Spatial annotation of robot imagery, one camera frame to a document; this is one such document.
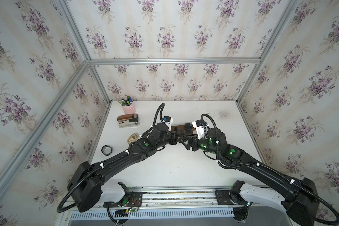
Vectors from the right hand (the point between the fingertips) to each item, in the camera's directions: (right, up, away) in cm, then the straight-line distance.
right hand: (185, 138), depth 72 cm
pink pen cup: (-38, +16, +32) cm, 53 cm away
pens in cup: (-39, +22, +31) cm, 55 cm away
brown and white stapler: (-39, +8, +29) cm, 49 cm away
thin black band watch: (-50, -11, +19) cm, 55 cm away
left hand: (-2, +2, +6) cm, 6 cm away
